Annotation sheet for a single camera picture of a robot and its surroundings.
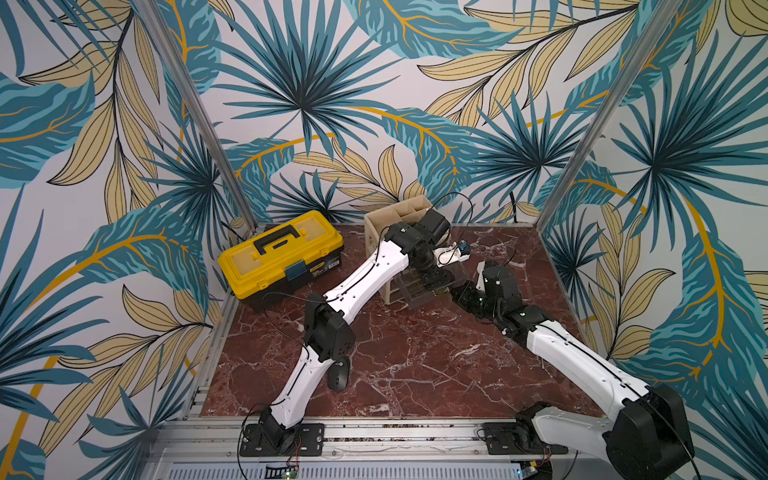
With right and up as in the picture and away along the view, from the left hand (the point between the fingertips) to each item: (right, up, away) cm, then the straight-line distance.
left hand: (436, 276), depth 83 cm
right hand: (+3, -3, 0) cm, 5 cm away
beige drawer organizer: (-10, -4, +9) cm, 14 cm away
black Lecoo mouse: (-27, -27, -1) cm, 38 cm away
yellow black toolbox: (-41, +6, +6) cm, 42 cm away
